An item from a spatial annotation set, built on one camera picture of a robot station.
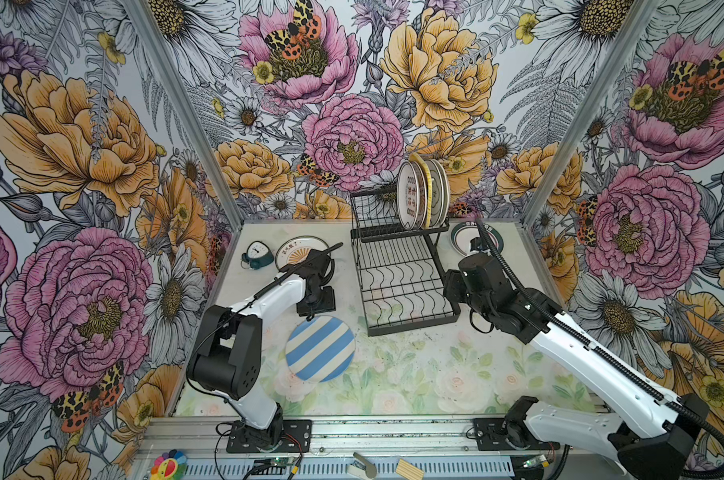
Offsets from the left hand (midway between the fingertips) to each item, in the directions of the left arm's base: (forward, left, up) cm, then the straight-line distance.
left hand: (321, 315), depth 90 cm
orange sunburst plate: (+18, -29, +30) cm, 45 cm away
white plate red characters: (+28, -26, +22) cm, 44 cm away
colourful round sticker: (-36, +32, -4) cm, 48 cm away
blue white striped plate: (-8, 0, -6) cm, 10 cm away
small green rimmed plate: (+37, -51, -6) cm, 63 cm away
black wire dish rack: (+14, -25, -3) cm, 29 cm away
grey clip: (-37, -12, -3) cm, 39 cm away
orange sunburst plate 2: (+30, +12, -4) cm, 32 cm away
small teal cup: (+24, +24, -1) cm, 34 cm away
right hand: (-2, -35, +19) cm, 40 cm away
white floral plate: (+20, -34, +29) cm, 49 cm away
